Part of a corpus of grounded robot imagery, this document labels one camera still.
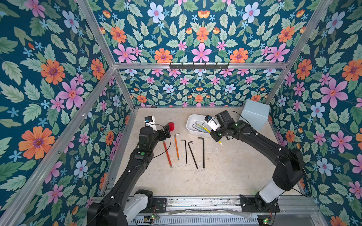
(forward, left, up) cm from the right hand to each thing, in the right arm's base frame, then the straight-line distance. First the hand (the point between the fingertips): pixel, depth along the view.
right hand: (212, 131), depth 85 cm
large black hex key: (-15, +5, -16) cm, 22 cm away
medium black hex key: (-7, +12, -16) cm, 21 cm away
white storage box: (+20, +9, -12) cm, 25 cm away
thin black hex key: (-5, +17, -16) cm, 24 cm away
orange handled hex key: (-7, +23, -15) cm, 28 cm away
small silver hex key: (+14, +10, -15) cm, 22 cm away
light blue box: (+16, -31, -1) cm, 35 cm away
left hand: (-2, +29, +8) cm, 30 cm away
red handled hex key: (-8, +29, -16) cm, 34 cm away
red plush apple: (+14, +29, -13) cm, 35 cm away
